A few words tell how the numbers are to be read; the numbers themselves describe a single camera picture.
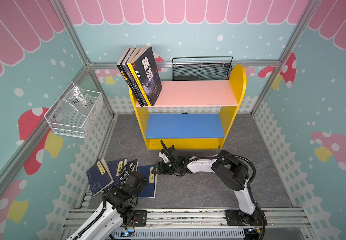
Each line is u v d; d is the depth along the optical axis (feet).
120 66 1.76
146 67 2.01
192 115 3.71
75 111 2.35
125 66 1.78
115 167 2.94
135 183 2.05
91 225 1.58
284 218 2.49
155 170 2.80
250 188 1.79
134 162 3.12
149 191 2.68
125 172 2.39
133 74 1.87
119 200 1.83
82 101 2.44
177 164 2.40
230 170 1.78
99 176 2.86
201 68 3.01
